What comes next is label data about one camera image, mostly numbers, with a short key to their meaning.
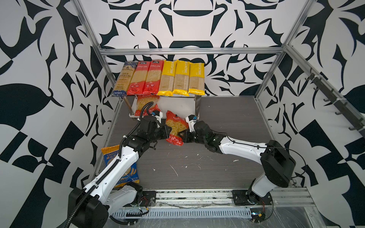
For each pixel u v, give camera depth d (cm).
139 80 78
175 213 71
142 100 104
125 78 79
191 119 76
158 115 71
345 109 55
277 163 45
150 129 59
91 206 37
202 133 64
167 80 78
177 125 83
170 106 106
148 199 74
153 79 78
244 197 74
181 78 79
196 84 76
